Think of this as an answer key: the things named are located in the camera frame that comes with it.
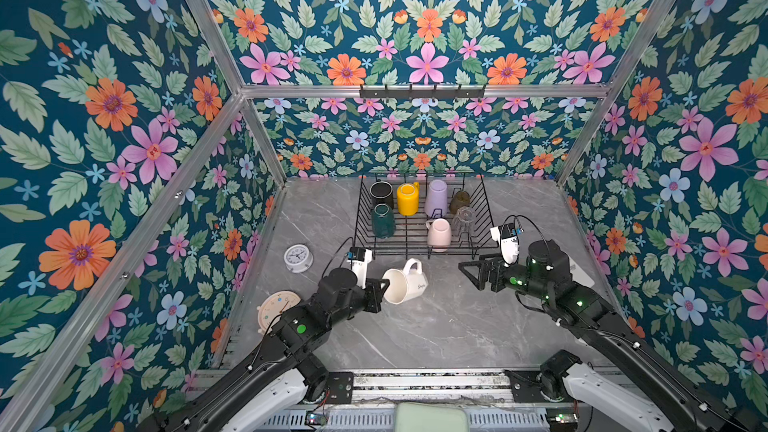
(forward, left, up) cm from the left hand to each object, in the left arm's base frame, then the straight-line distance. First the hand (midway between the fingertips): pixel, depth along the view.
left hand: (395, 281), depth 70 cm
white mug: (+20, -14, -11) cm, 27 cm away
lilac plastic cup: (+33, -15, -9) cm, 37 cm away
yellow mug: (+35, -5, -11) cm, 37 cm away
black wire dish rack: (+34, -11, -18) cm, 40 cm away
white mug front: (-2, -2, +1) cm, 3 cm away
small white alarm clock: (+18, +31, -17) cm, 39 cm away
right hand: (+3, -18, +2) cm, 19 cm away
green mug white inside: (+27, +3, -12) cm, 30 cm away
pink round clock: (+4, +37, -19) cm, 41 cm away
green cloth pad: (-26, -6, -17) cm, 32 cm away
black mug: (+38, +3, -10) cm, 39 cm away
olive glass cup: (+35, -24, -13) cm, 44 cm away
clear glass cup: (+24, -23, -12) cm, 35 cm away
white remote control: (+7, -58, -20) cm, 61 cm away
